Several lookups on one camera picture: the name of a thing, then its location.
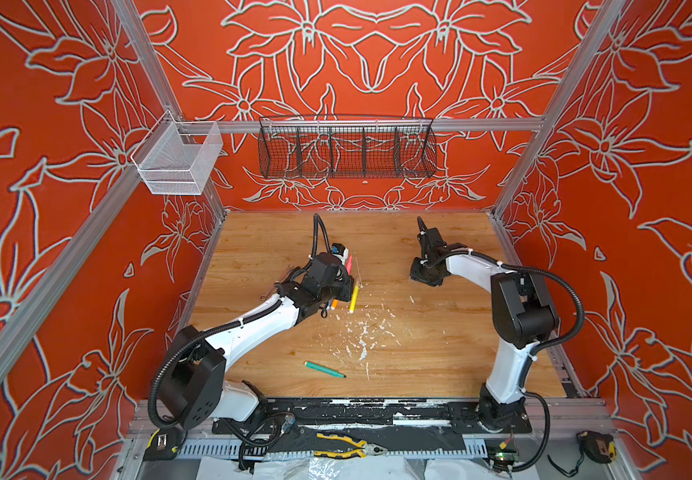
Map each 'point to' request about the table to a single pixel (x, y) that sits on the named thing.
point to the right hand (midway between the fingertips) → (412, 273)
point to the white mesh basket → (177, 157)
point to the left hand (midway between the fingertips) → (352, 277)
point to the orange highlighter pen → (334, 304)
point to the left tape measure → (164, 443)
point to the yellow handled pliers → (361, 453)
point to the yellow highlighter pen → (354, 300)
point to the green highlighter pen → (320, 368)
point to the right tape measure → (597, 446)
